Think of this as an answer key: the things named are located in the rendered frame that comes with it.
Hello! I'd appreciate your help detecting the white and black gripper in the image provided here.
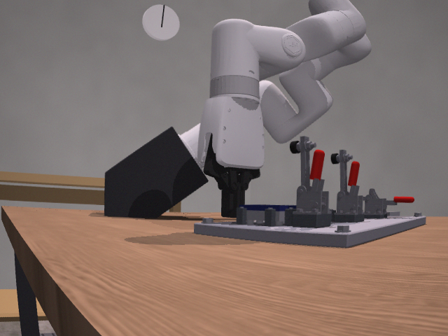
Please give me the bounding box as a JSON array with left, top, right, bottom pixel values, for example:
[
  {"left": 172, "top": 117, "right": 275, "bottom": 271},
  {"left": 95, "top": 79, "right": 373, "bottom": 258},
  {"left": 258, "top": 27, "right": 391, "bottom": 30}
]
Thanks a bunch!
[{"left": 197, "top": 94, "right": 265, "bottom": 218}]

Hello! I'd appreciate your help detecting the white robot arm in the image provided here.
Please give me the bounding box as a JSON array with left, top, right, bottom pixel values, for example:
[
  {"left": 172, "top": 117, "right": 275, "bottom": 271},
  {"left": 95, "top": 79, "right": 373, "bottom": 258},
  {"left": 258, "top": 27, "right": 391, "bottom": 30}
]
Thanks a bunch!
[{"left": 210, "top": 0, "right": 372, "bottom": 144}]

